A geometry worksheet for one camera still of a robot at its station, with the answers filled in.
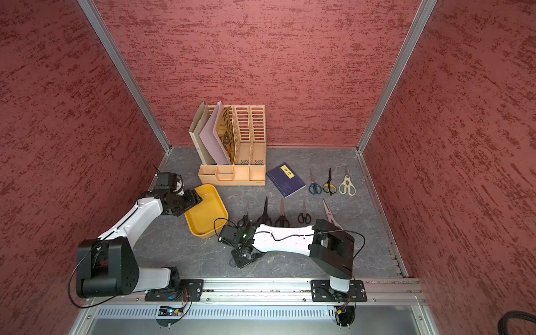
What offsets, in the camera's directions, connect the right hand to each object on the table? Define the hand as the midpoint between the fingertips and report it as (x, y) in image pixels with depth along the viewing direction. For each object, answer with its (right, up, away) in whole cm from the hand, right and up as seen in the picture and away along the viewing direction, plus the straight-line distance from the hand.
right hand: (247, 265), depth 77 cm
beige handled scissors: (+48, +28, +26) cm, 61 cm away
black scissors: (+14, +13, +15) cm, 24 cm away
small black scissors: (+25, +15, +17) cm, 33 cm away
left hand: (-23, +21, +10) cm, 33 cm away
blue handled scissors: (+31, +27, +26) cm, 48 cm away
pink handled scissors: (+36, +15, +17) cm, 43 cm away
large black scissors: (+6, +14, +15) cm, 21 cm away
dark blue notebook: (+16, +31, +30) cm, 46 cm away
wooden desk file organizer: (-8, +59, +36) cm, 70 cm away
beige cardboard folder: (-23, +56, +11) cm, 61 cm away
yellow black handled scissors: (+39, +27, +26) cm, 54 cm away
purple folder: (-19, +49, +15) cm, 55 cm away
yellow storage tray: (-23, +14, +14) cm, 30 cm away
